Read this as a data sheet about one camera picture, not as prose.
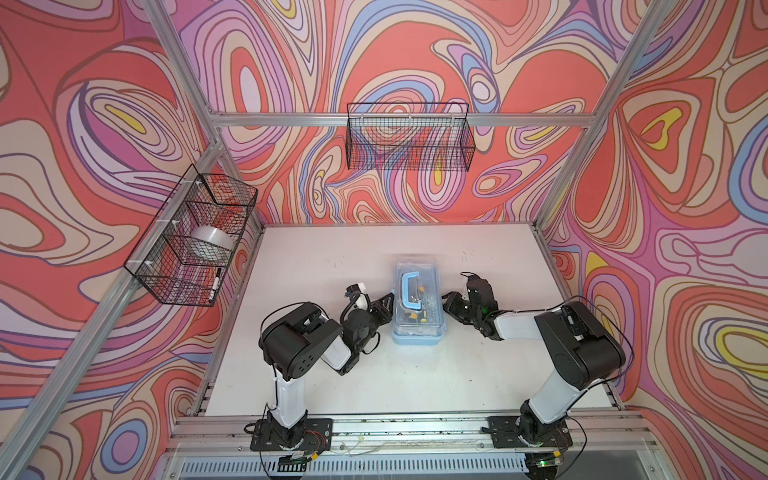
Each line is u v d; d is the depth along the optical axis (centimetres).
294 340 51
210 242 71
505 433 73
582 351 48
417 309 84
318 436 72
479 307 75
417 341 85
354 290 83
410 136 96
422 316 84
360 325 71
